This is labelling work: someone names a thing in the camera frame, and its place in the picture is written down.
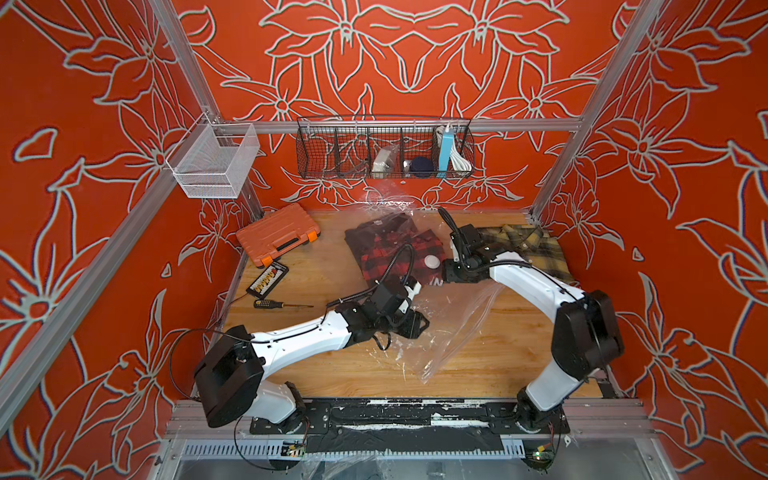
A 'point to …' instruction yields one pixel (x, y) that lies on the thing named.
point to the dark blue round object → (422, 167)
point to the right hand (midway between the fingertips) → (444, 272)
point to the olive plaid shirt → (533, 245)
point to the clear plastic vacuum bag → (459, 310)
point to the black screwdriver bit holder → (268, 280)
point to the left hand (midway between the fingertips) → (425, 321)
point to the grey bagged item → (386, 163)
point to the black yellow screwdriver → (276, 304)
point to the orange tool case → (278, 233)
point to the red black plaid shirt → (399, 254)
